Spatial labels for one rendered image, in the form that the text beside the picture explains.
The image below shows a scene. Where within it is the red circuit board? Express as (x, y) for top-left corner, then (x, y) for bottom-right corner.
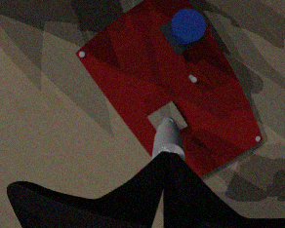
(75, 0), (264, 177)

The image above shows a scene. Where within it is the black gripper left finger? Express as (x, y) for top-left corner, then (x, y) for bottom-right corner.
(6, 152), (171, 228)

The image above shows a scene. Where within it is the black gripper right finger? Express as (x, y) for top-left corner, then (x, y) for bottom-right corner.
(163, 152), (285, 228)

